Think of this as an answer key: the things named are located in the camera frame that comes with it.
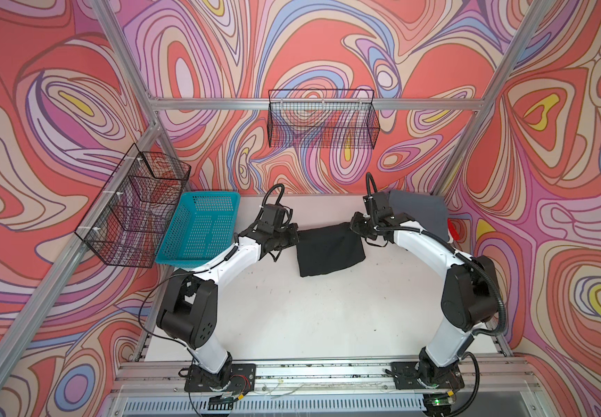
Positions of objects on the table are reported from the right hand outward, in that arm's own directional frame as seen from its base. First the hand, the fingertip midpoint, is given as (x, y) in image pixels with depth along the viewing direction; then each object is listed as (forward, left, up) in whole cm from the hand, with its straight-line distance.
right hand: (352, 230), depth 92 cm
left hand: (-3, +17, +3) cm, 18 cm away
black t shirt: (-6, +9, -3) cm, 11 cm away
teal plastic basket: (+13, +61, -11) cm, 64 cm away
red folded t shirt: (+7, -44, -11) cm, 45 cm away
